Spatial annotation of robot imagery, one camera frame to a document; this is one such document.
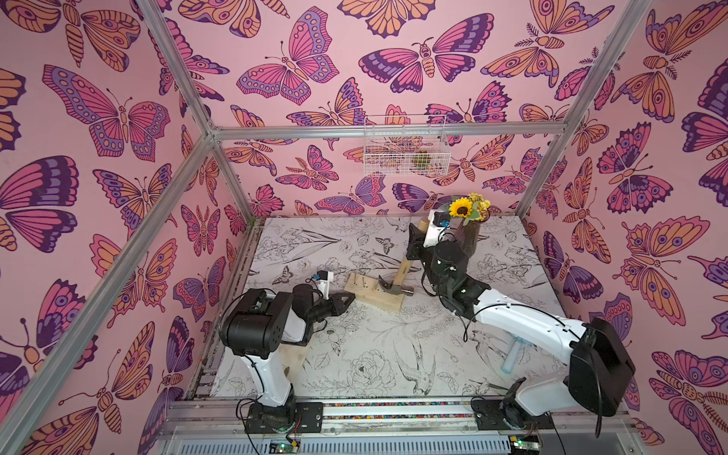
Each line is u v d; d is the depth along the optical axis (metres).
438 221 0.63
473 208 0.88
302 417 0.73
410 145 0.96
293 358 0.83
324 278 0.87
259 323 0.49
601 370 0.42
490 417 0.73
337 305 0.84
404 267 0.83
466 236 1.00
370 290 0.95
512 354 0.83
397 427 0.73
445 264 0.57
